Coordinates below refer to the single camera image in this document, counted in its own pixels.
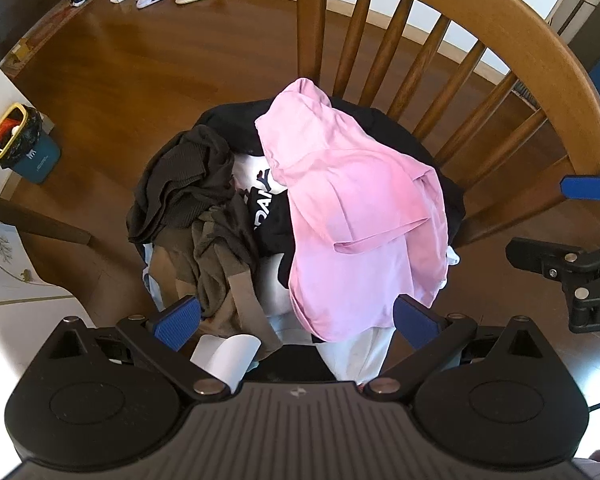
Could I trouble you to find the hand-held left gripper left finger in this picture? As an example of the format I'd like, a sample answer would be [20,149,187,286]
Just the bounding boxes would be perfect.
[50,296,231,402]

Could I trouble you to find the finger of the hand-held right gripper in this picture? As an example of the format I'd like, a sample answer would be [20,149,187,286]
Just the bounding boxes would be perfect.
[506,237,600,286]
[561,172,600,202]

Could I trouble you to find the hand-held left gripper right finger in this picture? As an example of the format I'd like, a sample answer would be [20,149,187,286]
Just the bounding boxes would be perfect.
[362,295,543,402]

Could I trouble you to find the pink t-shirt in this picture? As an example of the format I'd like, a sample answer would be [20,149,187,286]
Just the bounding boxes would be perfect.
[255,78,449,343]

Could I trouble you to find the light blue garment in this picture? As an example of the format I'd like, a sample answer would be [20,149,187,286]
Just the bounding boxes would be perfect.
[141,242,182,312]

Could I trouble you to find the white folded cloth piece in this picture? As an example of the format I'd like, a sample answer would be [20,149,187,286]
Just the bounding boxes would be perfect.
[190,332,262,392]

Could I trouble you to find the white garment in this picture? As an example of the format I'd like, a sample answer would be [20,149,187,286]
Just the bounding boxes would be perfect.
[314,247,462,387]

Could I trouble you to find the olive green garment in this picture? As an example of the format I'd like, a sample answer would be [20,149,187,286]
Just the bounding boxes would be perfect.
[150,209,284,362]

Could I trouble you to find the brown wooden chair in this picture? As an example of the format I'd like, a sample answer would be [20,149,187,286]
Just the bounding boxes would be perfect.
[296,0,600,251]

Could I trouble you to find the dark brown knit garment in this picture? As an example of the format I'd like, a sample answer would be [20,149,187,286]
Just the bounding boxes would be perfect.
[126,125,237,245]

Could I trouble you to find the black printed t-shirt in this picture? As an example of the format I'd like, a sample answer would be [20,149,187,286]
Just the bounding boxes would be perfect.
[195,95,466,291]

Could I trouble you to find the teal trash bin yellow rim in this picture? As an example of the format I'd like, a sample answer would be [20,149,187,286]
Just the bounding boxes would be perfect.
[0,102,62,184]

